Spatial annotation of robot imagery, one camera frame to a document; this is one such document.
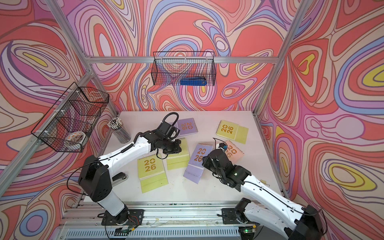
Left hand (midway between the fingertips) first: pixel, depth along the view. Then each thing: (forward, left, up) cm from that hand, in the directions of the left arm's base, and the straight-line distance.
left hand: (184, 150), depth 83 cm
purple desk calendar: (-10, -6, -1) cm, 12 cm away
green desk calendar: (-8, +20, -12) cm, 25 cm away
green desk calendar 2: (0, +3, -13) cm, 13 cm away
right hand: (-8, -10, +1) cm, 13 cm away
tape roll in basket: (-1, +53, +13) cm, 55 cm away
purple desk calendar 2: (+28, 0, -12) cm, 31 cm away
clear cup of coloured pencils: (+15, +41, +5) cm, 44 cm away
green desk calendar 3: (+24, -34, -12) cm, 43 cm away
